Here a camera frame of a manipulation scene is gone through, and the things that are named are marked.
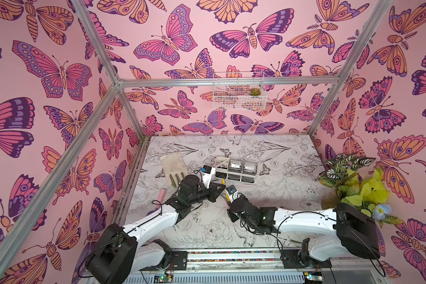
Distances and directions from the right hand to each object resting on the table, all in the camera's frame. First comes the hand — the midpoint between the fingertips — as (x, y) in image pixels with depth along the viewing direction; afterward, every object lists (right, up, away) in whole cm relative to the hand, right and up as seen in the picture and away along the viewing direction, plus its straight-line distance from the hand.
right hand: (228, 201), depth 82 cm
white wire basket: (+7, +55, +14) cm, 58 cm away
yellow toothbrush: (-2, +9, -4) cm, 10 cm away
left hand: (-1, +7, -3) cm, 8 cm away
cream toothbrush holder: (+5, +13, +11) cm, 17 cm away
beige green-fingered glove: (-30, +13, +22) cm, 39 cm away
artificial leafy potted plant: (+53, +6, -13) cm, 55 cm away
